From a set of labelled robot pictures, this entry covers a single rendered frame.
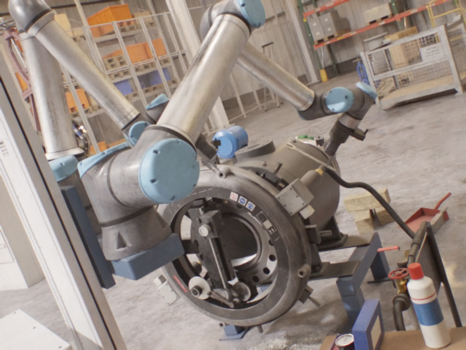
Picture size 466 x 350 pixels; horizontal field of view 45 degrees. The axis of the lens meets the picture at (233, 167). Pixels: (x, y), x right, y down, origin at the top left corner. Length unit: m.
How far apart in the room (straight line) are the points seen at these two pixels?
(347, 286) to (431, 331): 1.15
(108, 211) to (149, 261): 0.17
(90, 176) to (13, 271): 4.75
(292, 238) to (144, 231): 0.96
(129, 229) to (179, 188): 0.22
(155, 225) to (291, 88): 0.80
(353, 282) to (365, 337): 1.16
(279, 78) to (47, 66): 0.81
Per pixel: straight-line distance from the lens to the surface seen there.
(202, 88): 1.48
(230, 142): 3.08
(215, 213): 2.36
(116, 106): 1.94
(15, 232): 6.07
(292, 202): 2.26
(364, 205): 4.05
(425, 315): 1.58
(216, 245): 2.49
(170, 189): 1.30
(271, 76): 1.96
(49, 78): 2.09
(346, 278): 2.72
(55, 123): 2.08
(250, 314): 2.56
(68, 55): 1.96
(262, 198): 2.28
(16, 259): 6.05
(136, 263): 1.46
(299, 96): 2.06
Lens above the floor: 1.33
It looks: 9 degrees down
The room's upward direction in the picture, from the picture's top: 20 degrees counter-clockwise
